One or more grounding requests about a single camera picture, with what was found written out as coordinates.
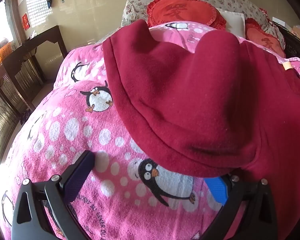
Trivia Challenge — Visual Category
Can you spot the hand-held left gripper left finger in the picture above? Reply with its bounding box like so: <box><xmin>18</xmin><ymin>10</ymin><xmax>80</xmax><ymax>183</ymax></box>
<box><xmin>11</xmin><ymin>150</ymin><xmax>95</xmax><ymax>240</ymax></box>

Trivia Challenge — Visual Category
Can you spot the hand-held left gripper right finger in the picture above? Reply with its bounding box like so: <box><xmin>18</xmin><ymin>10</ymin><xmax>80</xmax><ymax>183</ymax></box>
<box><xmin>202</xmin><ymin>172</ymin><xmax>278</xmax><ymax>240</ymax></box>

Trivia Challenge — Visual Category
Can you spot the maroon fleece garment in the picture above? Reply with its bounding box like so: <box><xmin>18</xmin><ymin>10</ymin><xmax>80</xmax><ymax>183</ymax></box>
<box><xmin>102</xmin><ymin>19</ymin><xmax>300</xmax><ymax>240</ymax></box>

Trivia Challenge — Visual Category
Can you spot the pink penguin print blanket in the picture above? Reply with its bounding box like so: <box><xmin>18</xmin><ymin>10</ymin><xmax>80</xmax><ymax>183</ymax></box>
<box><xmin>0</xmin><ymin>21</ymin><xmax>300</xmax><ymax>240</ymax></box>

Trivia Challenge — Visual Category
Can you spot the wooden lattice door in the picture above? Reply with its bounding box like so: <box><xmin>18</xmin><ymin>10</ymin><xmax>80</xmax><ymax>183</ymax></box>
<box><xmin>0</xmin><ymin>80</ymin><xmax>23</xmax><ymax>163</ymax></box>

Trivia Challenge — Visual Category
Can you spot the dark wooden desk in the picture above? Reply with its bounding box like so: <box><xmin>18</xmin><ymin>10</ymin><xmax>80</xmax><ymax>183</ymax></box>
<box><xmin>0</xmin><ymin>25</ymin><xmax>68</xmax><ymax>110</ymax></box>

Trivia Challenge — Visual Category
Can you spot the orange plastic basket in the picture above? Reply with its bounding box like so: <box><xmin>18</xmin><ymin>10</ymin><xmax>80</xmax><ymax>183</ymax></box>
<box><xmin>0</xmin><ymin>42</ymin><xmax>14</xmax><ymax>70</ymax></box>

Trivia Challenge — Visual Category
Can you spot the red heart cushion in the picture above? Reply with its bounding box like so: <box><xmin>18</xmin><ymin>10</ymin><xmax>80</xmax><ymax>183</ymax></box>
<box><xmin>245</xmin><ymin>17</ymin><xmax>287</xmax><ymax>58</ymax></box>
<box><xmin>147</xmin><ymin>0</ymin><xmax>227</xmax><ymax>30</ymax></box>

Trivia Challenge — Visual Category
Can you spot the dark bedside furniture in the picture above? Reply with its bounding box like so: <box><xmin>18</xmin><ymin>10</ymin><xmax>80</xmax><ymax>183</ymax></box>
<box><xmin>272</xmin><ymin>17</ymin><xmax>300</xmax><ymax>65</ymax></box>

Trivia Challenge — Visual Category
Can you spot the white pillow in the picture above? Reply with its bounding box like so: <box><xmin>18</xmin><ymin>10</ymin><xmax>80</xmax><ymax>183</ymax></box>
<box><xmin>216</xmin><ymin>8</ymin><xmax>246</xmax><ymax>39</ymax></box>

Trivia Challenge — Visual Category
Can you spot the red paper wall sign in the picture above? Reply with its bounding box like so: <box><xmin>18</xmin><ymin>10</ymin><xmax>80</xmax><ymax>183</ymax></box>
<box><xmin>22</xmin><ymin>13</ymin><xmax>30</xmax><ymax>31</ymax></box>

